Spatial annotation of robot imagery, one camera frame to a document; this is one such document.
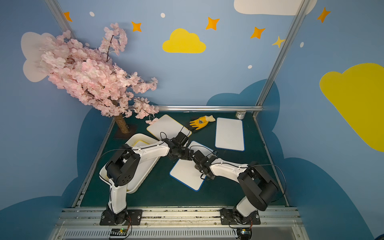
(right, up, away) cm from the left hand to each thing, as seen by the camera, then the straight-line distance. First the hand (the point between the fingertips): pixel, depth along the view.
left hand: (188, 154), depth 95 cm
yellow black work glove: (+10, +22, +20) cm, 31 cm away
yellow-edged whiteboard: (-34, +6, +6) cm, 35 cm away
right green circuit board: (+29, -35, -22) cm, 50 cm away
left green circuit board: (-34, -35, -22) cm, 53 cm away
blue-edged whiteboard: (+30, +13, +15) cm, 36 cm away
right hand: (+10, -7, -3) cm, 13 cm away
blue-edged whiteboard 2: (-2, -10, -4) cm, 11 cm away
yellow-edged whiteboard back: (-17, +17, +17) cm, 30 cm away
